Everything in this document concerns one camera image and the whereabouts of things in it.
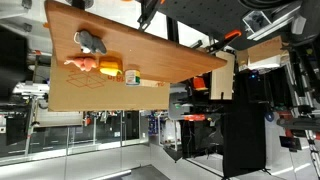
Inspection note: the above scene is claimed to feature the gray plush mouse doll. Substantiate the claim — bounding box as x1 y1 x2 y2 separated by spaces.
73 29 108 56

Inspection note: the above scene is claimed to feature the small white green can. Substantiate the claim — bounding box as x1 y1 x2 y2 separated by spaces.
124 69 142 87

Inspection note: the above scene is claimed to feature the orange plastic object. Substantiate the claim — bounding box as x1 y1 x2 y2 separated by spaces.
193 76 208 92

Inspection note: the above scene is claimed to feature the yellow orange toy block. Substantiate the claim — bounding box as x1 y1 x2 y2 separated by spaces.
98 55 124 77

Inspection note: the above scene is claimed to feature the light wooden panel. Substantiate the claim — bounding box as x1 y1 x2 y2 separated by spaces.
209 50 236 101

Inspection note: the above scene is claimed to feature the large brown cardboard sheet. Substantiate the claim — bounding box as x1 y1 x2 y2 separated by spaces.
47 55 171 113

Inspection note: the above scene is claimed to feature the black perforated board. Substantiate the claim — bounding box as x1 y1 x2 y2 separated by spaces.
156 0 303 51

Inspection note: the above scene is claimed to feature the brown cardboard box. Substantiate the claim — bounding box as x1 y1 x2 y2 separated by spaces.
236 35 290 72

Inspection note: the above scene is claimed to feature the orange handled black clamp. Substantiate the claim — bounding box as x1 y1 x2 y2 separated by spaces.
189 29 243 55

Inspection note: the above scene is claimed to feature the white grey camera device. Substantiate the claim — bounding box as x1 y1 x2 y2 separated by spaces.
242 1 303 42

